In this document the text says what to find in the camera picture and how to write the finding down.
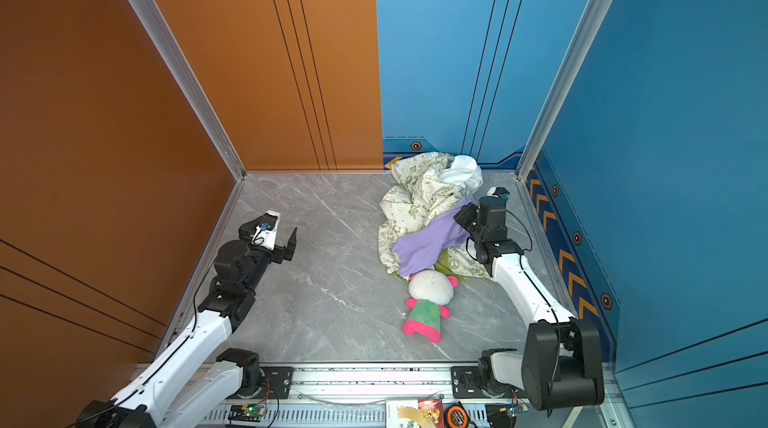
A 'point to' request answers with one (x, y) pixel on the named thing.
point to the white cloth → (465, 171)
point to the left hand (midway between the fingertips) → (276, 221)
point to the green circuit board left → (248, 412)
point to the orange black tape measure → (456, 416)
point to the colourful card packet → (421, 413)
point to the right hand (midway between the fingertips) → (458, 205)
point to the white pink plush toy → (430, 289)
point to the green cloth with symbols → (460, 261)
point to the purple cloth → (418, 251)
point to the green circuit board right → (513, 410)
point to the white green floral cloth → (416, 197)
